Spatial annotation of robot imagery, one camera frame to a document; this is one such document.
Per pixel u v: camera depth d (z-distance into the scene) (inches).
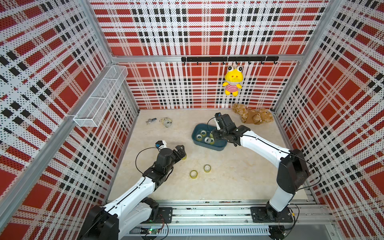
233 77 36.1
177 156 29.0
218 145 37.9
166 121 42.6
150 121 44.8
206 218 28.9
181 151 30.6
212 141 39.4
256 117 39.9
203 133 41.9
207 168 35.2
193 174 34.6
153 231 27.1
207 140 39.7
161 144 29.9
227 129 26.1
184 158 36.5
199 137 40.3
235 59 34.8
